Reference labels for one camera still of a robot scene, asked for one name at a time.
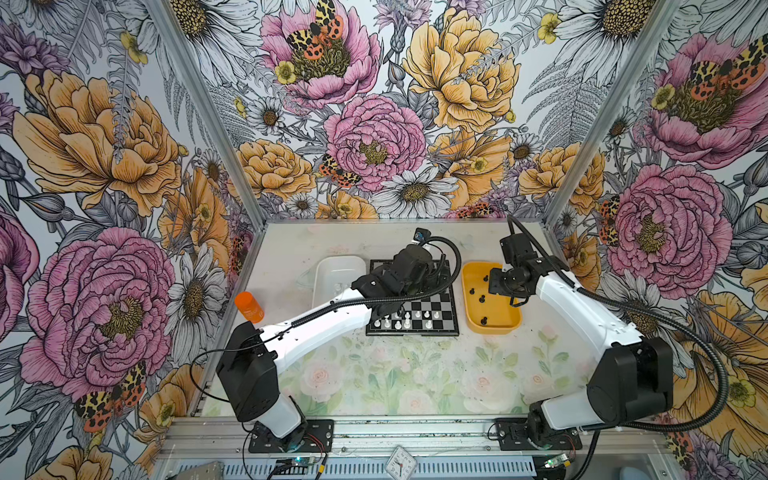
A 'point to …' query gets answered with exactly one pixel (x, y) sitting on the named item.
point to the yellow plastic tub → (486, 312)
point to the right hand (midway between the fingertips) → (499, 294)
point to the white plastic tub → (334, 274)
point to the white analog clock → (401, 464)
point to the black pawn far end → (472, 292)
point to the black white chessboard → (434, 316)
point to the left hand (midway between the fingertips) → (428, 273)
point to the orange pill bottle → (249, 307)
